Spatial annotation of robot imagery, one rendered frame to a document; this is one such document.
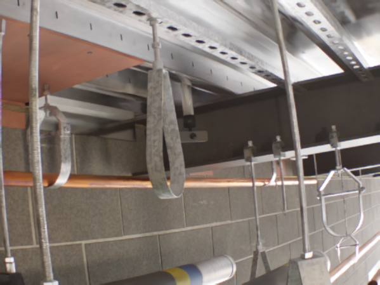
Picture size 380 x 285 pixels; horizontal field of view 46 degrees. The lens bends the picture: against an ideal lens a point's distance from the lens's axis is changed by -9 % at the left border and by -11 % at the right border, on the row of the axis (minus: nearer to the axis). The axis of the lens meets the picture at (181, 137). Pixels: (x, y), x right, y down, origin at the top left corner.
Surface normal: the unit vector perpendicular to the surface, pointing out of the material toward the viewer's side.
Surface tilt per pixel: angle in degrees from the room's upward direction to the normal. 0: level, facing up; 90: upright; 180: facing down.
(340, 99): 90
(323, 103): 90
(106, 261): 90
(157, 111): 74
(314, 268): 57
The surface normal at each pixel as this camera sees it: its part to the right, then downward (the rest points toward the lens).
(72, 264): 0.84, -0.17
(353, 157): -0.53, -0.08
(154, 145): -0.31, -0.39
